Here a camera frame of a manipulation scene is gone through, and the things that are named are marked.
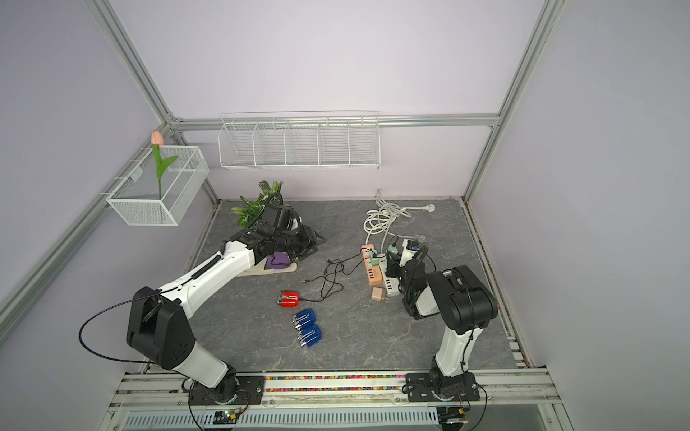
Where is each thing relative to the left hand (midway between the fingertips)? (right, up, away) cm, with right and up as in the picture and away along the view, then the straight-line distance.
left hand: (325, 244), depth 81 cm
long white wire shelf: (-11, +38, +18) cm, 43 cm away
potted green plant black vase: (-17, +15, +1) cm, 23 cm away
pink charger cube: (+17, -17, +8) cm, 26 cm away
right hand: (+22, -4, +15) cm, 27 cm away
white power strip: (+22, -14, +10) cm, 28 cm away
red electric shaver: (-13, -19, +8) cm, 24 cm away
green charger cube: (+16, -7, +13) cm, 22 cm away
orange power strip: (+16, -11, +13) cm, 23 cm away
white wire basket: (-55, +14, -3) cm, 57 cm away
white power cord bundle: (+20, +8, +30) cm, 37 cm away
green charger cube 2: (+22, -3, +13) cm, 26 cm away
